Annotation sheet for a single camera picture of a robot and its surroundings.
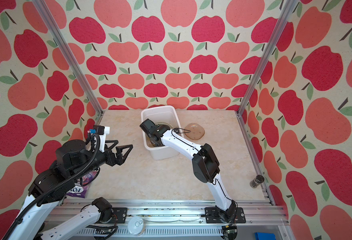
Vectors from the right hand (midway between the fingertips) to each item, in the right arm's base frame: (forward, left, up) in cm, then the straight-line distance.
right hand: (158, 130), depth 90 cm
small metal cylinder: (-23, -56, -10) cm, 61 cm away
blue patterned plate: (-16, -3, +19) cm, 25 cm away
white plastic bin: (+16, -2, -3) cm, 16 cm away
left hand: (-25, +6, +20) cm, 33 cm away
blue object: (-46, -56, -14) cm, 74 cm away
